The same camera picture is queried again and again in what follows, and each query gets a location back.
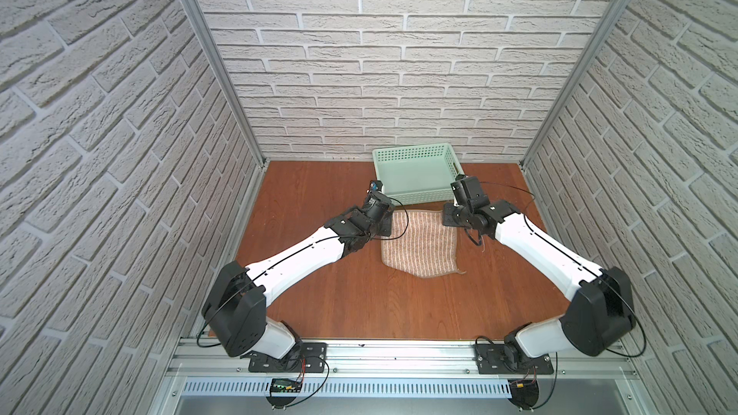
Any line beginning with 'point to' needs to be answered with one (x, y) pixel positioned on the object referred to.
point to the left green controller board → (285, 385)
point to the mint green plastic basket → (417, 174)
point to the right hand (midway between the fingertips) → (441, 213)
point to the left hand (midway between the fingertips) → (383, 207)
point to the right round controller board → (525, 393)
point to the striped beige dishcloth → (421, 244)
